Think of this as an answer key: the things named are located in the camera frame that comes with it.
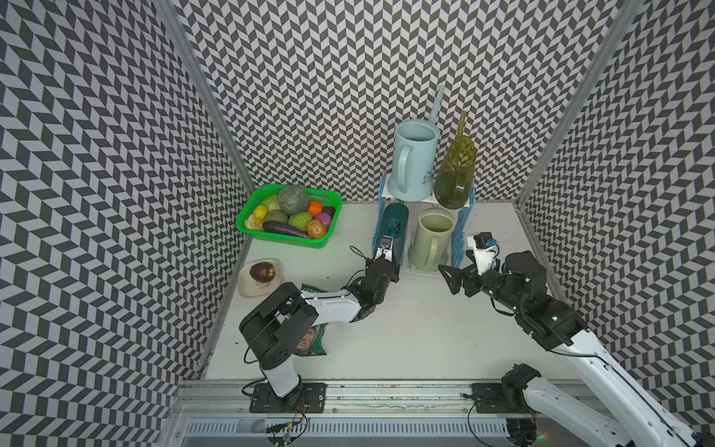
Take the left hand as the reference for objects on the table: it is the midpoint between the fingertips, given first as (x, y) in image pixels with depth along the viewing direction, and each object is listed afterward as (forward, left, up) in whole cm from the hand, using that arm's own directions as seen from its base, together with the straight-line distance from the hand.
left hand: (389, 252), depth 88 cm
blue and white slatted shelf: (+7, -24, +5) cm, 25 cm away
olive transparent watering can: (+12, -18, +22) cm, 31 cm away
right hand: (-12, -16, +12) cm, 24 cm away
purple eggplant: (+16, +38, -6) cm, 42 cm away
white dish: (-7, +47, -11) cm, 49 cm away
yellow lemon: (+22, +48, -4) cm, 53 cm away
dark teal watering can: (+8, -2, +5) cm, 10 cm away
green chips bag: (-27, +22, -5) cm, 35 cm away
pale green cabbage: (+28, +45, -5) cm, 53 cm away
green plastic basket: (+30, +53, -4) cm, 61 cm away
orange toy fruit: (+26, +28, -6) cm, 39 cm away
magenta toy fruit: (+19, +23, -5) cm, 31 cm away
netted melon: (+24, +36, 0) cm, 43 cm away
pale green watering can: (-2, -12, +9) cm, 15 cm away
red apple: (-3, +42, -6) cm, 43 cm away
